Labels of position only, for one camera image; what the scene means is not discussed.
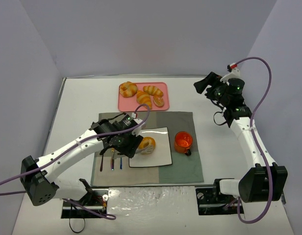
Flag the white square plate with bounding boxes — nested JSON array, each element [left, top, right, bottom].
[[129, 127, 172, 168]]

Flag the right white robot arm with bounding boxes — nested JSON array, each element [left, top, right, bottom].
[[194, 69, 288, 203]]

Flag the thin black cable loop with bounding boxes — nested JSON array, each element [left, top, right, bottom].
[[69, 203, 86, 234]]

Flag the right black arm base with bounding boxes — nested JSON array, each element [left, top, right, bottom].
[[195, 178, 244, 215]]

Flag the orange mug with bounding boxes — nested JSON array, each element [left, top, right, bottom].
[[174, 131, 193, 156]]

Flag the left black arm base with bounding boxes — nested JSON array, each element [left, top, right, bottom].
[[60, 188, 109, 219]]

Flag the golden bagel bread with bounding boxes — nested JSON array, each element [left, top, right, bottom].
[[138, 137, 156, 149]]

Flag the large striped croissant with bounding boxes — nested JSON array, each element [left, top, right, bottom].
[[136, 90, 152, 110]]

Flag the iridescent spoon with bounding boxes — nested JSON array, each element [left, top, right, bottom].
[[120, 158, 123, 170]]

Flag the grey patchwork placemat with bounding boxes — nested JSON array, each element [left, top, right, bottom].
[[91, 111, 203, 188]]

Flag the purple cable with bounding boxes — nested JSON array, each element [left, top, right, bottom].
[[0, 104, 151, 220], [237, 57, 273, 224]]

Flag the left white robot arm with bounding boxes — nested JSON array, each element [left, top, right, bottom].
[[20, 113, 146, 206]]

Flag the pink plastic tray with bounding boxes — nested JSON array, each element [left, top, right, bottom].
[[118, 81, 170, 112]]

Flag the twisted bun bread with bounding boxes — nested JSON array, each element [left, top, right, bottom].
[[119, 81, 138, 98]]

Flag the iridescent fork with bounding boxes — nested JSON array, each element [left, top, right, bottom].
[[100, 155, 104, 172]]

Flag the small orange glazed bread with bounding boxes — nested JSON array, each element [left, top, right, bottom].
[[153, 95, 165, 107]]

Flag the small striped croissant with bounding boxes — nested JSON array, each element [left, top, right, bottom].
[[143, 85, 164, 96]]

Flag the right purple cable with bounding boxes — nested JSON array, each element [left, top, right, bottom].
[[237, 57, 273, 224]]

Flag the iridescent knife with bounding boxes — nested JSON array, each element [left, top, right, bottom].
[[110, 148, 115, 171]]

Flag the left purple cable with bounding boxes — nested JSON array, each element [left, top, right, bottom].
[[0, 104, 151, 220]]

